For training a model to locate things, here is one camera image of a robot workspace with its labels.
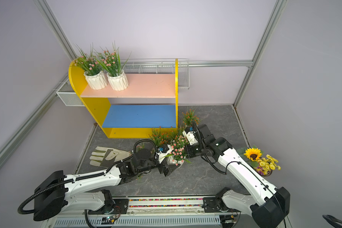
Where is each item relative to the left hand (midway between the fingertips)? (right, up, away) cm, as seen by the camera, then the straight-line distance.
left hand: (175, 158), depth 72 cm
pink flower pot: (+1, +4, -8) cm, 9 cm away
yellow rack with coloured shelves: (-24, +33, +52) cm, 66 cm away
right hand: (+4, +3, +2) cm, 6 cm away
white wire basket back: (-8, +56, +22) cm, 60 cm away
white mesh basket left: (-59, +33, +5) cm, 68 cm away
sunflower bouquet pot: (+39, 0, -10) cm, 41 cm away
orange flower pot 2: (-8, +9, +11) cm, 16 cm away
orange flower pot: (+9, +21, +20) cm, 31 cm away
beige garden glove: (-45, -5, +19) cm, 49 cm away
